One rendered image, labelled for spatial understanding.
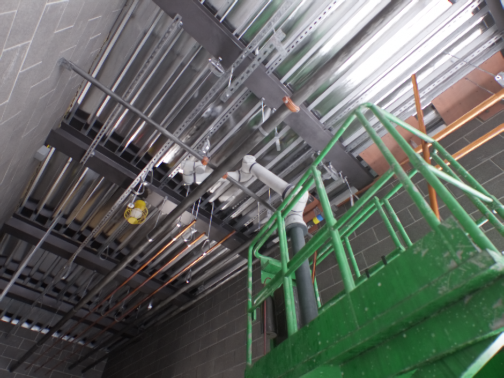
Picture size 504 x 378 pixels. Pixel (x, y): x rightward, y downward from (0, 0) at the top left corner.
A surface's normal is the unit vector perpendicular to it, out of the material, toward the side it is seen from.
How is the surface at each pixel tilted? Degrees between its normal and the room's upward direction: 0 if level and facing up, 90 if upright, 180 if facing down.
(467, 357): 90
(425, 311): 180
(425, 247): 90
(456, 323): 90
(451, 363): 90
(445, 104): 180
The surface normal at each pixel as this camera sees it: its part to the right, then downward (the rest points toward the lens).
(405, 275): -0.89, -0.36
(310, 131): 0.00, 0.63
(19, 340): 0.68, -0.57
